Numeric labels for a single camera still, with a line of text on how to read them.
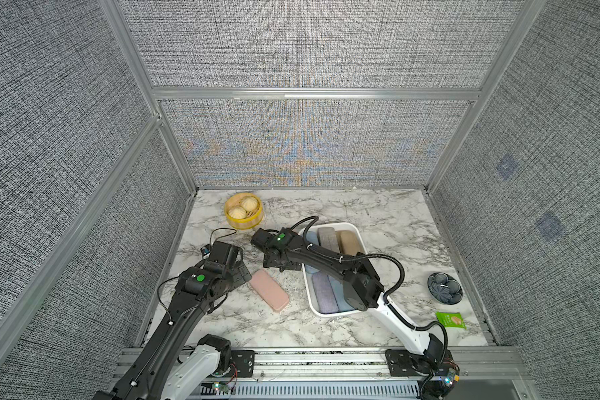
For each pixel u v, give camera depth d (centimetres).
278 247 67
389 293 58
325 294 83
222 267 57
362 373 73
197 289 49
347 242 92
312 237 94
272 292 88
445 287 87
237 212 103
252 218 104
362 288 59
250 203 107
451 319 81
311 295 82
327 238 94
